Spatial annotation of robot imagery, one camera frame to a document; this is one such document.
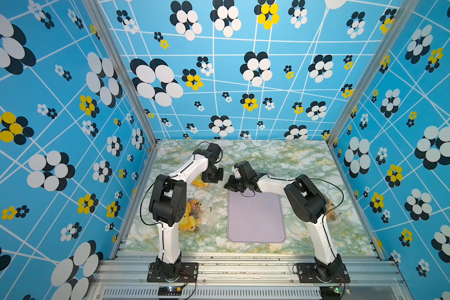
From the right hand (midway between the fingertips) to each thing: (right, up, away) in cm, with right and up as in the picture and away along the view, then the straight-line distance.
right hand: (225, 185), depth 98 cm
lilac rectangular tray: (+16, -15, -8) cm, 24 cm away
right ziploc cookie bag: (+54, -13, -11) cm, 57 cm away
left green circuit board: (-21, -37, -26) cm, 50 cm away
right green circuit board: (+41, -36, -28) cm, 61 cm away
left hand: (-2, +4, -3) cm, 5 cm away
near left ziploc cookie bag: (-11, -14, -9) cm, 20 cm away
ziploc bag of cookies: (-13, +3, -6) cm, 14 cm away
